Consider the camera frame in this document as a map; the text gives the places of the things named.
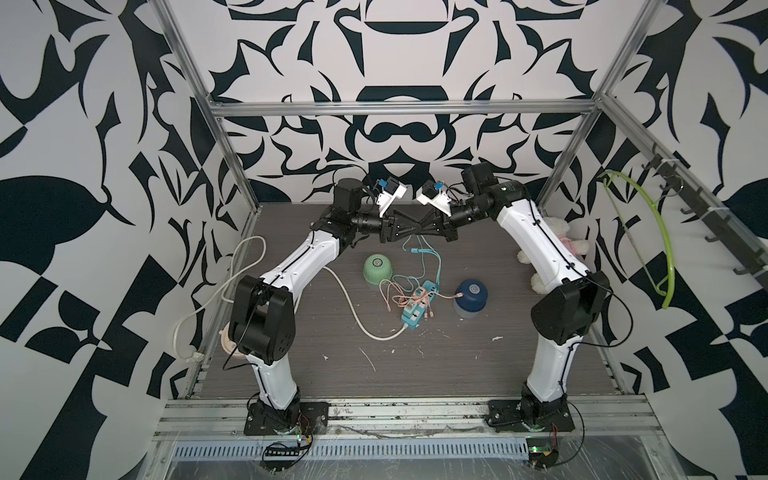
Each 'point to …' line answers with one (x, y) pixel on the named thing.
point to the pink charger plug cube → (421, 297)
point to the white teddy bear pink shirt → (571, 246)
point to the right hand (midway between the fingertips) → (417, 222)
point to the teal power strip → (416, 307)
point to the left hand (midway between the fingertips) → (418, 222)
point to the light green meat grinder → (376, 268)
